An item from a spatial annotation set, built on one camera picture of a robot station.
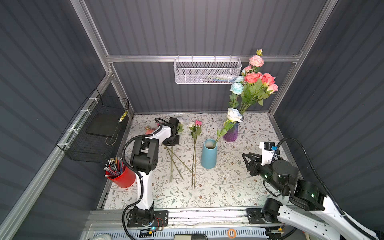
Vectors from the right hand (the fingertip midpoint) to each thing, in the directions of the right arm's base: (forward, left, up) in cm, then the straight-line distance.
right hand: (246, 156), depth 65 cm
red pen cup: (-1, +65, -16) cm, 66 cm away
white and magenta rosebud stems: (+37, +23, -24) cm, 50 cm away
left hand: (+24, +39, -26) cm, 53 cm away
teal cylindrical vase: (+7, +16, -11) cm, 20 cm away
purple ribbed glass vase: (+27, -1, -20) cm, 34 cm away
